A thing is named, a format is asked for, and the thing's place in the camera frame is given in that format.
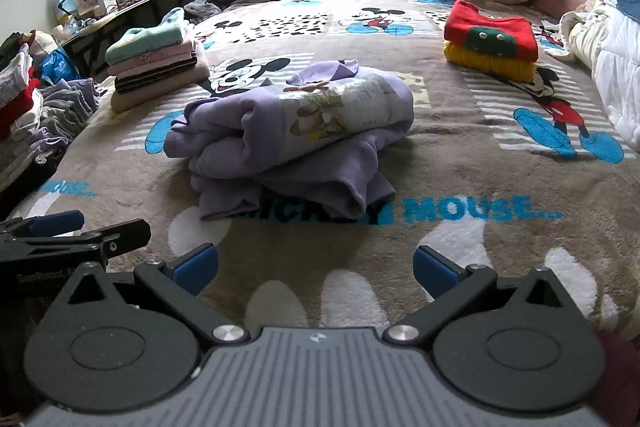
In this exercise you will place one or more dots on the white quilt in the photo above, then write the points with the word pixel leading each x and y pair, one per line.
pixel 615 57

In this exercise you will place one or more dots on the blue plastic bag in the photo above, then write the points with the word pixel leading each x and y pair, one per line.
pixel 57 67

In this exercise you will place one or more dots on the grey purple clothes heap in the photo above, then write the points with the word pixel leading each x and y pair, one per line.
pixel 65 107

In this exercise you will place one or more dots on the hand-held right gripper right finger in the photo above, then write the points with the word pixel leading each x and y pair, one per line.
pixel 434 270

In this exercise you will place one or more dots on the grey crumpled garment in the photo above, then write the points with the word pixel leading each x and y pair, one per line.
pixel 202 8

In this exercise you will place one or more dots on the pink folded garment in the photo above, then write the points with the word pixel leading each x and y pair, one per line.
pixel 150 59

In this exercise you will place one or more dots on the red folded sweater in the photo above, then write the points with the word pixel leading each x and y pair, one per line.
pixel 465 24

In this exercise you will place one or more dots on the dark desk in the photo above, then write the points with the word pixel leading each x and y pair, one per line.
pixel 130 14

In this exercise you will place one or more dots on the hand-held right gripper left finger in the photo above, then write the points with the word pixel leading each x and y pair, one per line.
pixel 195 268

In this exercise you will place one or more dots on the black striped folded garment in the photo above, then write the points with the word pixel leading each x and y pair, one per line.
pixel 155 77

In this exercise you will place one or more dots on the pile of mixed clothes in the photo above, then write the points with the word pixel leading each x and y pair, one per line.
pixel 20 97

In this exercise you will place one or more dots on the purple sweatshirt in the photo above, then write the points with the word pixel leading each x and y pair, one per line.
pixel 240 127

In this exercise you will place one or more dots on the beige folded garment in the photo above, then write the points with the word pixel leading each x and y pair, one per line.
pixel 160 93

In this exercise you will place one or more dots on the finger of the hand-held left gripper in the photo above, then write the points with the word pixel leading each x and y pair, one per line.
pixel 120 237
pixel 60 222

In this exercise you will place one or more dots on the yellow folded sweater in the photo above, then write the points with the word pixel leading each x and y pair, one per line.
pixel 480 63

